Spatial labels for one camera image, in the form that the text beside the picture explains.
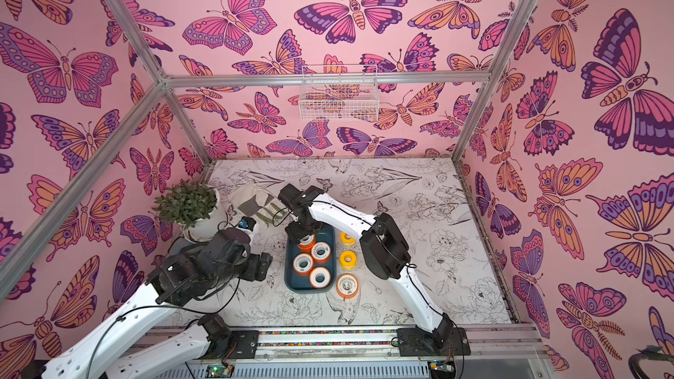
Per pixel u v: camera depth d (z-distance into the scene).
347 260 0.89
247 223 0.63
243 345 0.73
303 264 0.88
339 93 0.96
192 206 0.81
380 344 0.75
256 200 1.06
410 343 0.73
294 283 0.83
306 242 0.89
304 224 0.78
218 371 0.71
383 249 0.59
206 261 0.50
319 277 0.85
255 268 0.62
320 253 0.90
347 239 0.94
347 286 0.84
